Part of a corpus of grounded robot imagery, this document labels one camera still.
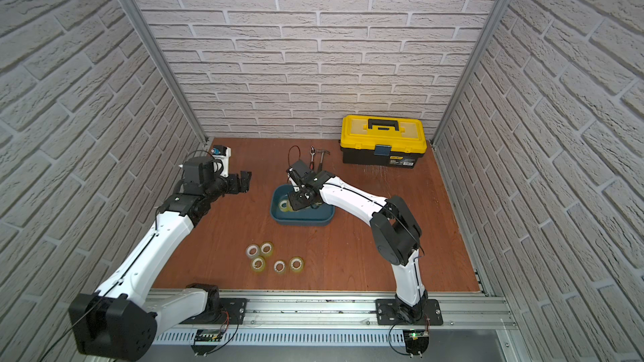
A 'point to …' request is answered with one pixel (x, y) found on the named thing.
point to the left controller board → (206, 335)
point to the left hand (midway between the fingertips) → (240, 167)
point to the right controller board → (416, 341)
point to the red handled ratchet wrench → (312, 151)
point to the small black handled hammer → (319, 151)
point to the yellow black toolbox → (382, 141)
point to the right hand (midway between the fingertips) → (300, 200)
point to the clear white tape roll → (252, 251)
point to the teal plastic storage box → (312, 215)
